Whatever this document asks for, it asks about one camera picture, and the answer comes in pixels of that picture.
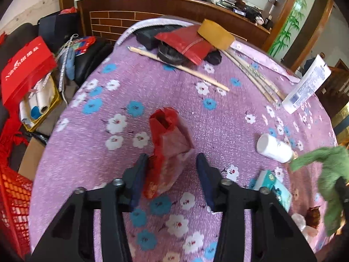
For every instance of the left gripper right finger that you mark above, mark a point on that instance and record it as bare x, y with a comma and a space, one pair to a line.
253, 218

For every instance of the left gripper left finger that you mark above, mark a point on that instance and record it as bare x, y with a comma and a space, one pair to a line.
71, 234

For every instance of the red paper bag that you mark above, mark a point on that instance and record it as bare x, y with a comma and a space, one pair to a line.
173, 146

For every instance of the teal tissue pack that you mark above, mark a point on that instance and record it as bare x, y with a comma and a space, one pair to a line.
267, 179

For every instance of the red plastic basket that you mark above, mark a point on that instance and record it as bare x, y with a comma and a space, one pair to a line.
15, 204

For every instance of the white plastic bottle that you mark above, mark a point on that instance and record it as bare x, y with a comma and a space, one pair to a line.
274, 149

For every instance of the green plush sleeve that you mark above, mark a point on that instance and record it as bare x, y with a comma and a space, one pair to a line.
334, 162

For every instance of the purple floral tablecloth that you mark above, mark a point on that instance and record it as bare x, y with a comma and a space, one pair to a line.
131, 105

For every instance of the wooden stick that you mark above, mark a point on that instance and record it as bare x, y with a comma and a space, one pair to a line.
180, 67

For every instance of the white lotion tube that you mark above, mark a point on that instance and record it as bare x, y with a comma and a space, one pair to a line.
313, 79

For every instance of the red gift bag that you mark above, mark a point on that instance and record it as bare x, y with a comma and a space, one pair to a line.
28, 66

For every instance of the black handbag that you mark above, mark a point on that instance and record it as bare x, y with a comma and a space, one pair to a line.
86, 63

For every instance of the wooden framed mirror cabinet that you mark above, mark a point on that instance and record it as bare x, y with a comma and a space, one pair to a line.
110, 18

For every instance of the yellow tape roll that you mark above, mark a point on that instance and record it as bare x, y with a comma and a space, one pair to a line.
216, 35

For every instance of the red foil pouch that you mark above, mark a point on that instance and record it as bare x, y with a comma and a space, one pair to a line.
183, 45

